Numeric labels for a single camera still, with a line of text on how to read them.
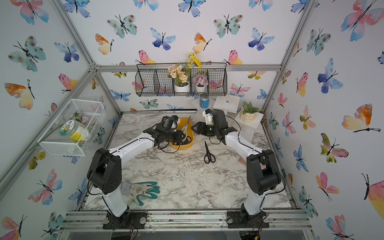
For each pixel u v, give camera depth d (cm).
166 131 74
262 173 47
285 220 75
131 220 73
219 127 70
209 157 96
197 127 80
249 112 87
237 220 73
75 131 64
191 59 82
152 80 99
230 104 96
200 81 89
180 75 81
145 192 82
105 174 47
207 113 81
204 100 98
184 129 91
